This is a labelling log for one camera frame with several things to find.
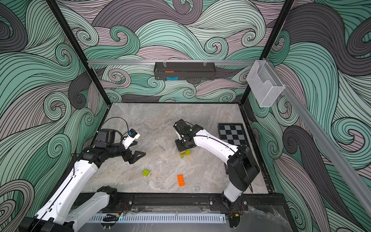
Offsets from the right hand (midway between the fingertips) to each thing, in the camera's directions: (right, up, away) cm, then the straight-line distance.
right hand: (183, 147), depth 85 cm
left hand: (-24, +3, -10) cm, 26 cm away
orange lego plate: (-2, -17, -3) cm, 17 cm away
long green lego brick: (-1, -4, 0) cm, 4 cm away
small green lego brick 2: (-22, -14, -3) cm, 26 cm away
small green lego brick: (+2, +1, -12) cm, 12 cm away
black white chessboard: (+34, +7, +13) cm, 37 cm away
